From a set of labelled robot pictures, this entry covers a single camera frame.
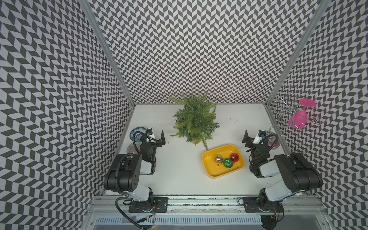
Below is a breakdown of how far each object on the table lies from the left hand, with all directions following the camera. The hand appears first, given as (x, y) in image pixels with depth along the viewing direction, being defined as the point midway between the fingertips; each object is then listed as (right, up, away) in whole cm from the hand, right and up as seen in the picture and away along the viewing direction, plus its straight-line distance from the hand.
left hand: (155, 131), depth 90 cm
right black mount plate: (+57, -36, -18) cm, 69 cm away
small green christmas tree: (+25, +8, -14) cm, 30 cm away
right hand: (+62, -1, -1) cm, 62 cm away
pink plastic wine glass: (+84, +8, -10) cm, 85 cm away
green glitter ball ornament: (+45, -18, -7) cm, 49 cm away
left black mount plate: (+5, -35, -19) cm, 40 cm away
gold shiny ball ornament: (+40, -16, -6) cm, 43 cm away
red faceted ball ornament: (+49, -15, -6) cm, 52 cm away
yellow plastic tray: (+37, -23, -5) cm, 44 cm away
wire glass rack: (+90, +17, +3) cm, 92 cm away
